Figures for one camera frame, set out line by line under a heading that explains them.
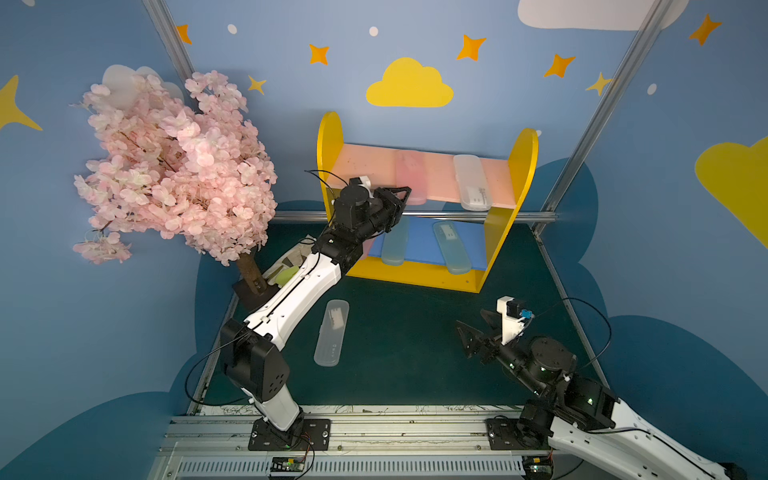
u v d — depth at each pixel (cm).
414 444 74
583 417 49
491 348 58
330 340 91
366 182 69
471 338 59
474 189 72
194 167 54
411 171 78
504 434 75
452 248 96
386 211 65
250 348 43
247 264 90
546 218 118
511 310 57
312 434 75
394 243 96
